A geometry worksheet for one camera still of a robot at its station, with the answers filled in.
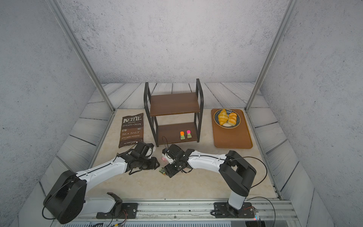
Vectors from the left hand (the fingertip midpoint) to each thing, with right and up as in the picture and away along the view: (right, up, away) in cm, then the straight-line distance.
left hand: (160, 165), depth 85 cm
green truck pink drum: (+17, +17, +13) cm, 28 cm away
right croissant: (+51, +28, +22) cm, 62 cm away
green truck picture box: (+1, -3, 0) cm, 3 cm away
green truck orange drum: (+13, +17, +12) cm, 24 cm away
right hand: (+6, -2, -2) cm, 7 cm away
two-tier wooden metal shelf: (+7, +29, +30) cm, 42 cm away
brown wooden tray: (+52, +14, +17) cm, 57 cm away
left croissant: (+43, +29, +23) cm, 57 cm away
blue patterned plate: (+46, +23, +23) cm, 56 cm away
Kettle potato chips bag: (-25, +19, +20) cm, 37 cm away
